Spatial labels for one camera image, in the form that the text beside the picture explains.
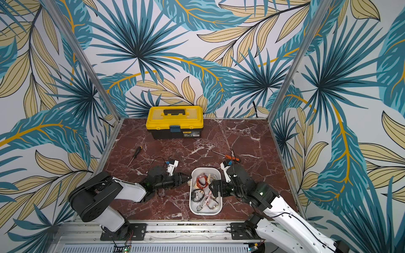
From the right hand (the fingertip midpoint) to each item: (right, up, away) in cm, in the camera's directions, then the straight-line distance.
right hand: (217, 185), depth 73 cm
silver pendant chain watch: (-9, -14, +7) cm, 18 cm away
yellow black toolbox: (-24, +31, +25) cm, 46 cm away
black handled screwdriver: (-49, +11, +27) cm, 57 cm away
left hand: (-13, -1, +10) cm, 17 cm away
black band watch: (-10, -8, +9) cm, 16 cm away
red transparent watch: (-7, +1, +15) cm, 16 cm away
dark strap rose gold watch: (-1, -13, +5) cm, 14 cm away
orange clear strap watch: (-4, -9, +7) cm, 13 cm away
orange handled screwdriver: (+9, +9, +27) cm, 30 cm away
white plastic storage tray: (-7, -11, +9) cm, 16 cm away
